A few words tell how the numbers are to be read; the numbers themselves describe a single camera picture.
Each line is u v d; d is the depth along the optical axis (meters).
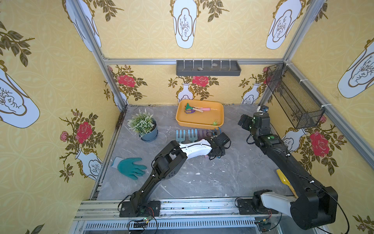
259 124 0.61
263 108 0.69
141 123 0.86
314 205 0.39
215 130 1.03
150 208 0.72
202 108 1.18
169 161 0.55
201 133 1.05
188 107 1.17
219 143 0.74
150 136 0.88
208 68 0.92
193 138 1.00
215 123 1.09
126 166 0.88
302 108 0.83
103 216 0.74
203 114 1.16
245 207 0.73
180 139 1.01
